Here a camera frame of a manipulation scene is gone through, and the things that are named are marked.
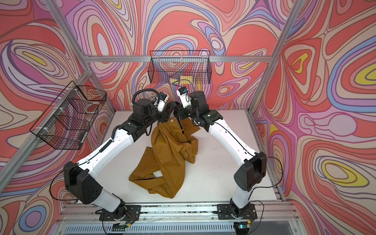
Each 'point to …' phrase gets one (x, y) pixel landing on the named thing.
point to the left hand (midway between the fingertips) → (168, 105)
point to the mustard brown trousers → (161, 169)
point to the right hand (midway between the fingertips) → (177, 110)
